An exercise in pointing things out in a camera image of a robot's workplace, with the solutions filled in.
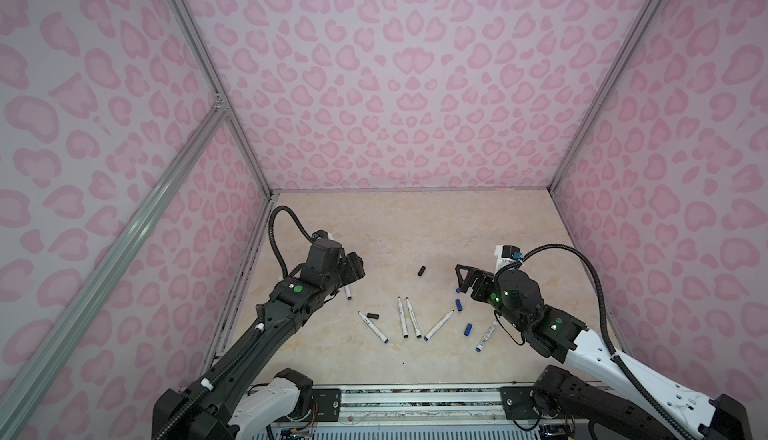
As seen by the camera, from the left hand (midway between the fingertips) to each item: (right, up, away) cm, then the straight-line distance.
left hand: (355, 259), depth 79 cm
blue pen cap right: (+29, -15, +11) cm, 35 cm away
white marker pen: (-4, -12, +13) cm, 18 cm away
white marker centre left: (+13, -18, +8) cm, 24 cm away
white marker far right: (+34, -23, +3) cm, 42 cm away
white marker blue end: (+2, -18, +8) cm, 20 cm away
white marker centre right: (+16, -18, +7) cm, 25 cm away
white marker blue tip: (+23, -20, +6) cm, 31 cm away
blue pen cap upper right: (+25, -6, -9) cm, 27 cm away
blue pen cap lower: (+31, -21, +6) cm, 38 cm away
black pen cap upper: (+19, -7, +18) cm, 27 cm away
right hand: (+29, -2, -4) cm, 29 cm away
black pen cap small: (+4, -18, +9) cm, 20 cm away
